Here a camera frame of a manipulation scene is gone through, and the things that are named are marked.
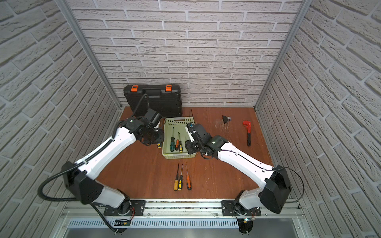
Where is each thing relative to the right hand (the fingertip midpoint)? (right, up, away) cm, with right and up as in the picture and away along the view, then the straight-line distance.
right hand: (190, 144), depth 78 cm
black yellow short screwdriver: (-8, -3, +17) cm, 19 cm away
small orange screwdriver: (-10, -3, +18) cm, 21 cm away
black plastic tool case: (-17, +27, +18) cm, 37 cm away
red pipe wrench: (+42, +10, +29) cm, 52 cm away
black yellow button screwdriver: (-6, -21, +4) cm, 22 cm away
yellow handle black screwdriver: (-8, -22, +3) cm, 23 cm away
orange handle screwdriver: (-1, -23, +1) cm, 23 cm away
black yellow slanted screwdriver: (-16, -1, -3) cm, 17 cm away
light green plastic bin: (-12, +2, +26) cm, 29 cm away
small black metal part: (+26, +14, +32) cm, 44 cm away
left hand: (-14, +4, 0) cm, 14 cm away
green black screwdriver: (-13, -4, +16) cm, 21 cm away
